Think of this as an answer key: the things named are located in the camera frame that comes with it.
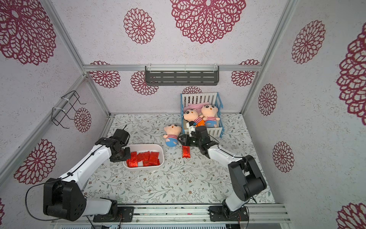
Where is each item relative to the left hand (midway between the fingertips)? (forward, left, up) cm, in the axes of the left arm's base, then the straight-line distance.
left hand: (125, 158), depth 84 cm
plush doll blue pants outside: (+21, -27, -2) cm, 34 cm away
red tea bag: (+8, -36, -8) cm, 38 cm away
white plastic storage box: (+12, -8, -8) cm, 17 cm away
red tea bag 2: (+2, -16, -6) cm, 17 cm away
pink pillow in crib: (+45, -46, -1) cm, 64 cm away
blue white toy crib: (+48, -56, +4) cm, 74 cm away
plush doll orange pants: (+33, -41, +2) cm, 52 cm away
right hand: (+12, -34, +2) cm, 36 cm away
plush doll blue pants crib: (+33, -53, +4) cm, 62 cm away
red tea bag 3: (+4, -10, -7) cm, 12 cm away
